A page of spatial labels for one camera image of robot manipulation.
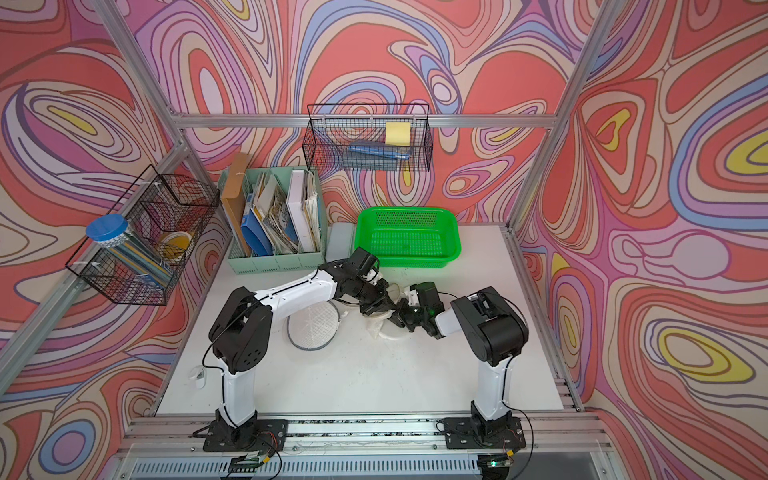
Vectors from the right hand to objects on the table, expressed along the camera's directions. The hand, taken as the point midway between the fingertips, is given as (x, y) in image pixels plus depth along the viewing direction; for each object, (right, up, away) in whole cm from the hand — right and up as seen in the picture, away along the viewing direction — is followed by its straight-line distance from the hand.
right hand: (384, 319), depth 95 cm
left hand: (+5, +6, -10) cm, 13 cm away
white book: (-25, +37, -3) cm, 45 cm away
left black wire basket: (-58, +32, -18) cm, 68 cm away
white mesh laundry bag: (-20, 0, -10) cm, 22 cm away
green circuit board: (-33, -30, -23) cm, 50 cm away
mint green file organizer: (-40, +18, +7) cm, 44 cm away
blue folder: (-41, +27, -1) cm, 49 cm away
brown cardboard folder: (-44, +41, -8) cm, 61 cm away
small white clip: (-50, -12, -15) cm, 54 cm away
